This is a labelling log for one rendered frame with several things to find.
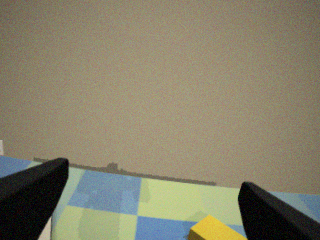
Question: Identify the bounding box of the yellow flat block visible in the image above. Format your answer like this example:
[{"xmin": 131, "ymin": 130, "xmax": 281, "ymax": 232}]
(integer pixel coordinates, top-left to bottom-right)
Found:
[{"xmin": 188, "ymin": 214, "xmax": 248, "ymax": 240}]

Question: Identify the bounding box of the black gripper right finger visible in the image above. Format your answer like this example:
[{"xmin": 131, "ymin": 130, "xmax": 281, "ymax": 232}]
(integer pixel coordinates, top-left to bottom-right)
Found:
[{"xmin": 238, "ymin": 182, "xmax": 320, "ymax": 240}]

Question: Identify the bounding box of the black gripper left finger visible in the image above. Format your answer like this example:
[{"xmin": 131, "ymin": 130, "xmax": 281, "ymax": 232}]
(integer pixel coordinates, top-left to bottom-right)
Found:
[{"xmin": 0, "ymin": 158, "xmax": 69, "ymax": 240}]

